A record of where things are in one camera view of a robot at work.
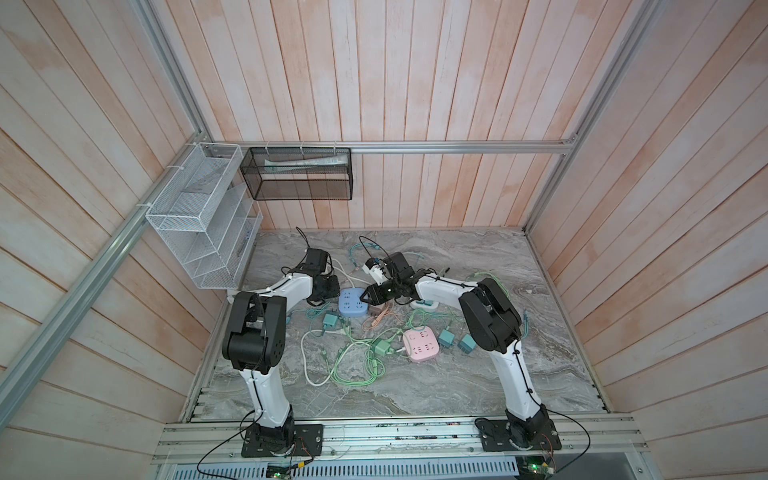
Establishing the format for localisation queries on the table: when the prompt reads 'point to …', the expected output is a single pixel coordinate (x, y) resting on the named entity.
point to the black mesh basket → (299, 173)
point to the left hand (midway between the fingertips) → (334, 293)
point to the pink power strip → (420, 343)
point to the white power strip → (428, 305)
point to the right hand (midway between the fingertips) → (365, 299)
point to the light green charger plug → (381, 347)
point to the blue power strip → (350, 302)
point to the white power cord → (301, 360)
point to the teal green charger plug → (330, 320)
